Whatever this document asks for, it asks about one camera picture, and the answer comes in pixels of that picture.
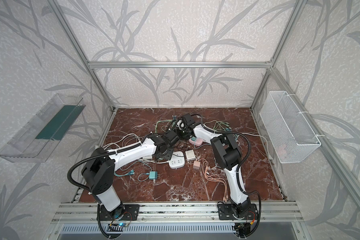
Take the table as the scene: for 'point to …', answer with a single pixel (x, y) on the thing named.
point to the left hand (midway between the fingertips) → (167, 150)
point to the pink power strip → (197, 142)
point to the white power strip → (177, 160)
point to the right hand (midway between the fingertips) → (174, 132)
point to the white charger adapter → (190, 155)
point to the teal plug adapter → (153, 175)
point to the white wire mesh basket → (292, 139)
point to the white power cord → (122, 140)
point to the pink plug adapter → (196, 164)
